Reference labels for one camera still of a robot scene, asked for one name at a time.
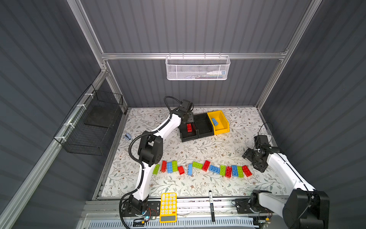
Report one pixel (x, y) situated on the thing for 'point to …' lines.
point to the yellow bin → (223, 126)
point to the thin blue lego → (190, 170)
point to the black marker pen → (212, 211)
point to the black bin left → (188, 136)
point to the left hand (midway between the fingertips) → (192, 118)
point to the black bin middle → (203, 125)
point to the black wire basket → (88, 127)
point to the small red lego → (181, 170)
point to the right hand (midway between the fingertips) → (252, 160)
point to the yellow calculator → (168, 213)
